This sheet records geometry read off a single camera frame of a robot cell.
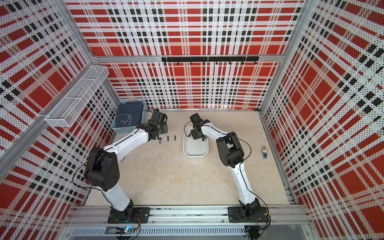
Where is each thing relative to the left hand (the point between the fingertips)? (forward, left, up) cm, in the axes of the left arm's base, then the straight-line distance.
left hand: (163, 126), depth 93 cm
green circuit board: (-53, +11, -12) cm, 55 cm away
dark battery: (-2, +5, -12) cm, 13 cm away
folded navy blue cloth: (+16, +29, -6) cm, 34 cm away
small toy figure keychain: (-11, -65, -13) cm, 67 cm away
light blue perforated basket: (+5, +30, -10) cm, 32 cm away
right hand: (+3, -23, -13) cm, 26 cm away
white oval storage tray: (-8, -19, -13) cm, 25 cm away
